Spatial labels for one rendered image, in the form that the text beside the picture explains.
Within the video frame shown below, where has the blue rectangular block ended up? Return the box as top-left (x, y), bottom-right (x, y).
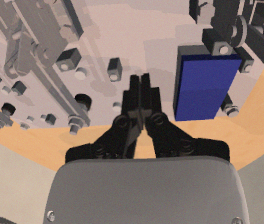
top-left (173, 45), bottom-right (242, 122)

